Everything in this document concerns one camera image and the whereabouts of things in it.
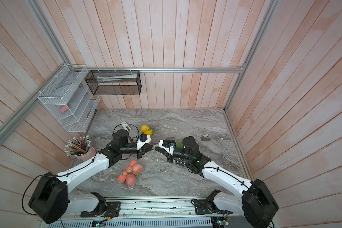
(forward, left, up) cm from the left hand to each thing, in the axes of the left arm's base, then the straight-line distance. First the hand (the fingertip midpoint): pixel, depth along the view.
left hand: (153, 148), depth 77 cm
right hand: (-2, -2, +5) cm, 5 cm away
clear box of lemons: (+25, +6, -16) cm, 30 cm away
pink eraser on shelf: (+20, +54, +11) cm, 58 cm away
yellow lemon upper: (+23, +10, -12) cm, 28 cm away
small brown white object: (+18, -35, -16) cm, 42 cm away
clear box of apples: (-10, +13, -14) cm, 22 cm away
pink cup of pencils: (+3, +45, -8) cm, 46 cm away
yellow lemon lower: (+21, +7, -14) cm, 27 cm away
